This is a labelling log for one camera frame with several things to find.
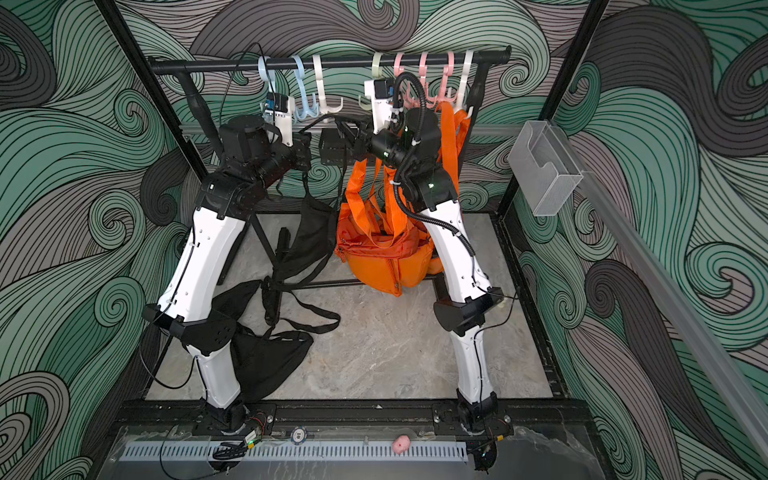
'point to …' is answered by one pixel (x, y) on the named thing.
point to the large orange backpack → (392, 269)
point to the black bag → (306, 258)
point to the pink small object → (401, 443)
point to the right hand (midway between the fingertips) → (334, 118)
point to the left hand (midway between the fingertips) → (306, 128)
